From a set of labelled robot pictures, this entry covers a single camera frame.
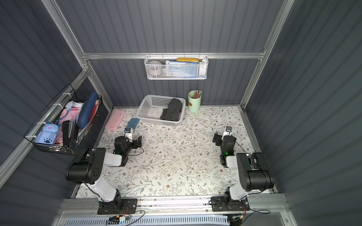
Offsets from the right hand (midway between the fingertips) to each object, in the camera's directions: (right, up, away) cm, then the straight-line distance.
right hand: (227, 133), depth 93 cm
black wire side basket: (-93, +22, -14) cm, 97 cm away
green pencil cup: (-21, +25, +16) cm, 37 cm away
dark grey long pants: (-38, +15, +12) cm, 43 cm away
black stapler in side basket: (-84, +3, -27) cm, 88 cm away
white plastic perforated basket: (-57, +19, +27) cm, 66 cm away
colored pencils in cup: (-19, +30, +15) cm, 38 cm away
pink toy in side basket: (-89, +12, -21) cm, 92 cm away
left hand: (-63, -2, +3) cm, 63 cm away
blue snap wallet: (-69, +7, +15) cm, 71 cm away
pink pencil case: (-84, +9, +19) cm, 86 cm away
